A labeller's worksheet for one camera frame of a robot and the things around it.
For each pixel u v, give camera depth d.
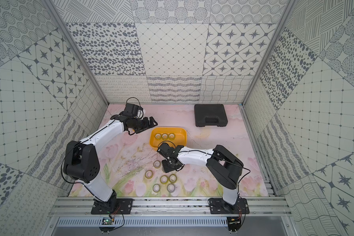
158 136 1.01
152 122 0.84
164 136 1.01
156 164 0.88
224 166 0.48
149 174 0.85
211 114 1.07
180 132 0.96
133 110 0.73
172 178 0.83
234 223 0.73
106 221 0.72
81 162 0.46
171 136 1.01
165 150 0.70
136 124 0.76
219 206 0.73
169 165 0.75
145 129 0.82
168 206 0.76
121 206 0.73
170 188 0.80
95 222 0.70
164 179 0.83
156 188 0.80
